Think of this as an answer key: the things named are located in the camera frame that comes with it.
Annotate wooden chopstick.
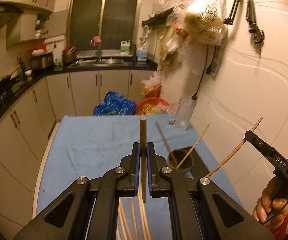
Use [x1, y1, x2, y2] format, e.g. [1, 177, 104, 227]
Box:
[140, 116, 147, 203]
[119, 198, 133, 239]
[176, 122, 211, 169]
[116, 198, 128, 239]
[138, 193, 148, 240]
[204, 116, 263, 178]
[130, 198, 140, 240]
[141, 202, 151, 240]
[155, 121, 179, 168]

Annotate lower kitchen cabinets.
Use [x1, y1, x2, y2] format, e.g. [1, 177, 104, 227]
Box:
[0, 70, 151, 233]

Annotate kitchen cabinets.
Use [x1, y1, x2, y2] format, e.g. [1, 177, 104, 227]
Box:
[0, 70, 151, 233]
[0, 0, 68, 48]

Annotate kitchen window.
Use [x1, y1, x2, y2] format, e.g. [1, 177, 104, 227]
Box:
[67, 0, 141, 52]

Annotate upper kitchen cabinets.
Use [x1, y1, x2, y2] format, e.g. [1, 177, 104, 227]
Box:
[0, 0, 68, 48]

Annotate person's right hand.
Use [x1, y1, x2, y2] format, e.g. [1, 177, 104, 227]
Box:
[252, 177, 288, 230]

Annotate black utensil holder cup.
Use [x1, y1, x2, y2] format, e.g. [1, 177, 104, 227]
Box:
[167, 148, 194, 174]

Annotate blue table cloth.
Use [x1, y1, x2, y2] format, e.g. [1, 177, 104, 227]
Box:
[33, 114, 243, 239]

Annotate clear glass pitcher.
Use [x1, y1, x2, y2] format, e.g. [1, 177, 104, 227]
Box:
[168, 95, 197, 131]

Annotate blue plastic bag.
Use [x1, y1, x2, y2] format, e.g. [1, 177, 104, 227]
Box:
[93, 90, 137, 116]

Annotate red basket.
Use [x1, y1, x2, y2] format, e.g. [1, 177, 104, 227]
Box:
[134, 97, 170, 115]

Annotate white plastic bag counter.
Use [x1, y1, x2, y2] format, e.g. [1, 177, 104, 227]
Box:
[141, 72, 162, 98]

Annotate black wok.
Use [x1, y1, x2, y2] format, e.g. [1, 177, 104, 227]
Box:
[0, 64, 20, 94]

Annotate silver toaster oven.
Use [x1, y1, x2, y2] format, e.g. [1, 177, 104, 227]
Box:
[30, 52, 54, 70]

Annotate brown pot by sink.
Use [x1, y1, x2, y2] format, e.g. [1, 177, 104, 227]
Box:
[62, 46, 76, 64]

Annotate blue detergent jug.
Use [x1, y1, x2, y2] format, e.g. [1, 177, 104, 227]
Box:
[137, 46, 148, 62]

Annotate green detergent jug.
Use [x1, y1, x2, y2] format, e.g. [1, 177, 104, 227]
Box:
[120, 40, 131, 56]

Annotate pink cloth on faucet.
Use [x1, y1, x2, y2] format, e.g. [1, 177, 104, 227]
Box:
[90, 36, 102, 46]

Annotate hanging bag of goods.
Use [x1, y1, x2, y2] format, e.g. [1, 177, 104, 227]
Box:
[183, 0, 226, 46]

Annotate range hood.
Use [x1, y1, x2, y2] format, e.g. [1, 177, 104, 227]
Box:
[0, 3, 24, 28]

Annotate black power cord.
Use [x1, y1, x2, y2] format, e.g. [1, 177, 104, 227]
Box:
[191, 44, 218, 100]

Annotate black camera clamp arm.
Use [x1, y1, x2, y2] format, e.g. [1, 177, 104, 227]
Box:
[223, 0, 265, 54]

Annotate black wall rack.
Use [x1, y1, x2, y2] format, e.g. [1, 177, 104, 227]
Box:
[142, 7, 173, 28]

